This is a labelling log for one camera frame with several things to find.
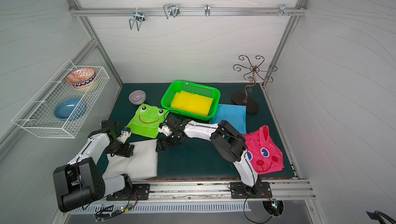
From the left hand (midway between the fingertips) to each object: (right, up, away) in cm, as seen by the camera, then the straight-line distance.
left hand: (121, 152), depth 84 cm
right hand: (+22, +2, 0) cm, 22 cm away
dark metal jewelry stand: (+75, +29, +24) cm, 83 cm away
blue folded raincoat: (+66, +19, +16) cm, 71 cm away
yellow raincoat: (+38, +27, +24) cm, 52 cm away
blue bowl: (-13, +25, -17) cm, 33 cm away
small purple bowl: (-2, +31, +25) cm, 40 cm away
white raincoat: (+13, -4, -5) cm, 15 cm away
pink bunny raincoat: (+80, -1, +1) cm, 80 cm away
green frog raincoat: (+8, +15, +15) cm, 23 cm away
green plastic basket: (+26, +38, +27) cm, 54 cm away
